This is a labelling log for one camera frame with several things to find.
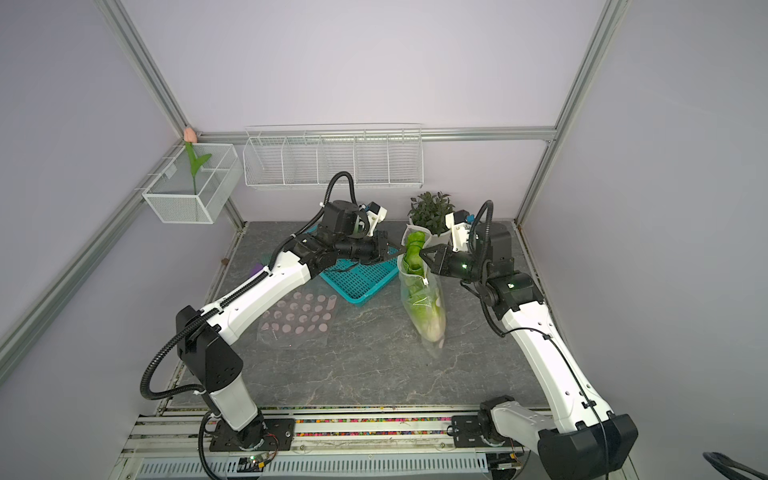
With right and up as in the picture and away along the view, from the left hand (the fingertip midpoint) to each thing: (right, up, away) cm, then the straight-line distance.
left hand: (407, 252), depth 72 cm
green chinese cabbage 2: (+4, -13, +1) cm, 14 cm away
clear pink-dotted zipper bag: (-33, -21, +22) cm, 45 cm away
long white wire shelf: (-24, +32, +27) cm, 48 cm away
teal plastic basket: (-17, -11, +30) cm, 36 cm away
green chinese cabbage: (+1, -2, +6) cm, 6 cm away
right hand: (+3, 0, -2) cm, 4 cm away
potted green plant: (+9, +14, +27) cm, 32 cm away
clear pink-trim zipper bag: (+8, -27, +13) cm, 31 cm away
